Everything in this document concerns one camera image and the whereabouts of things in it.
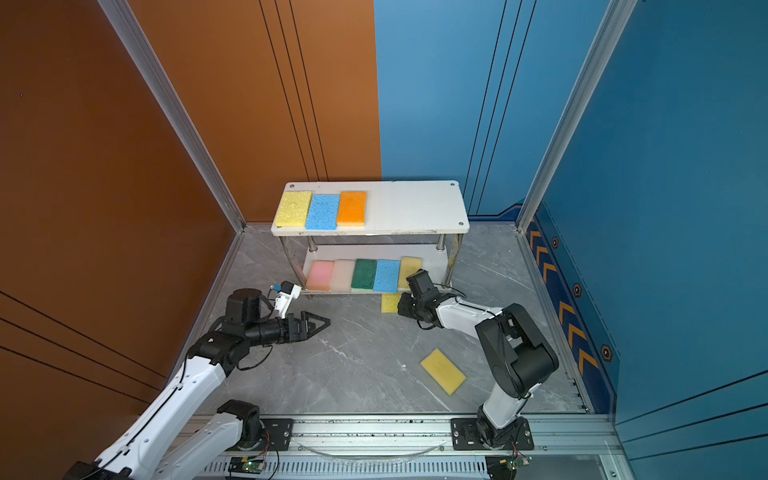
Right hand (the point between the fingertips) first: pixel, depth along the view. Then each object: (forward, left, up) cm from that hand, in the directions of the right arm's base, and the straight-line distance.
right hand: (398, 306), depth 94 cm
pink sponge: (+8, +25, +6) cm, 27 cm away
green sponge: (+8, +11, +6) cm, 15 cm away
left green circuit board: (-41, +35, -3) cm, 54 cm away
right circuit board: (-41, -25, -4) cm, 48 cm away
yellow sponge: (+2, +3, -1) cm, 4 cm away
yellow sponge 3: (+11, -4, +6) cm, 13 cm away
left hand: (-13, +19, +15) cm, 28 cm away
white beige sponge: (+8, +18, +7) cm, 21 cm away
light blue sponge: (+7, +4, +6) cm, 10 cm away
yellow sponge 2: (-21, -13, -1) cm, 25 cm away
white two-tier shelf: (+3, +8, +29) cm, 30 cm away
